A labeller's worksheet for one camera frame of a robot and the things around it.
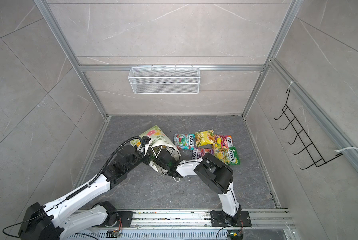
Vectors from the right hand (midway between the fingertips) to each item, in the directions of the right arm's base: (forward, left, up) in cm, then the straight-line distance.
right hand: (154, 156), depth 92 cm
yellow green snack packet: (+14, -34, 0) cm, 36 cm away
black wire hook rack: (-5, -74, +27) cm, 78 cm away
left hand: (-2, -3, +18) cm, 18 cm away
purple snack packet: (+3, -29, -2) cm, 29 cm away
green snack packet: (-2, -51, -2) cm, 51 cm away
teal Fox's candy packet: (+12, -20, -2) cm, 23 cm away
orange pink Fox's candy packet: (+11, -46, -2) cm, 47 cm away
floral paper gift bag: (+2, -5, +17) cm, 17 cm away
